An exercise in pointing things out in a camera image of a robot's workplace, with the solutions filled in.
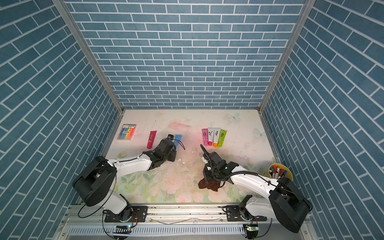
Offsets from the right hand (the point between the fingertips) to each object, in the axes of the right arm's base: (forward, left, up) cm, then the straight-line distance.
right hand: (205, 176), depth 84 cm
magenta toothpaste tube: (+28, +1, 0) cm, 28 cm away
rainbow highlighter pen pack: (+27, +57, 0) cm, 63 cm away
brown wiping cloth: (-5, -5, 0) cm, 7 cm away
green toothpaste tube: (+28, -10, -1) cm, 30 cm away
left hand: (+13, +19, +2) cm, 23 cm away
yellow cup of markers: (+2, -37, +9) cm, 39 cm away
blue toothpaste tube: (+25, +20, 0) cm, 32 cm away
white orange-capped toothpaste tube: (+28, -6, 0) cm, 29 cm away
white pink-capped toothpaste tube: (+33, -2, 0) cm, 33 cm away
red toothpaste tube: (+24, +39, 0) cm, 45 cm away
